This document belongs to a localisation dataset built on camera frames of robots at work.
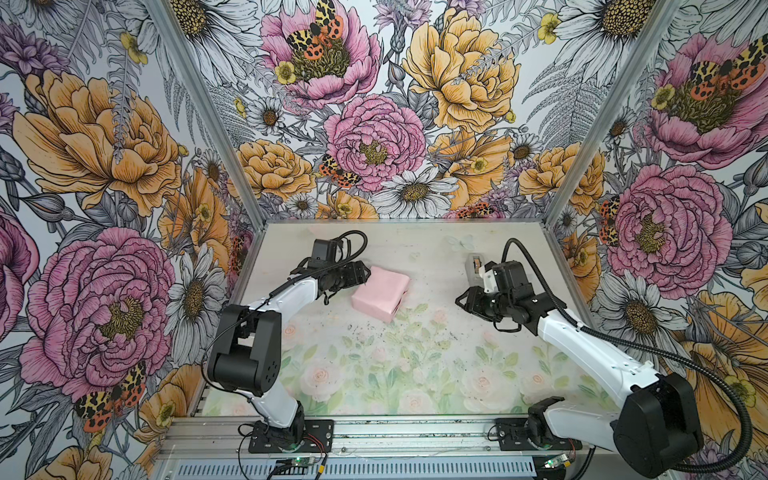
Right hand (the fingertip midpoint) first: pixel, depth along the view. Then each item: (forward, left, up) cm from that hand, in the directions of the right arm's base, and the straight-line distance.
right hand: (462, 312), depth 82 cm
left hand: (+13, +28, -3) cm, 31 cm away
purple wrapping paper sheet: (+9, +22, -5) cm, 24 cm away
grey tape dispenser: (+24, -10, -9) cm, 27 cm away
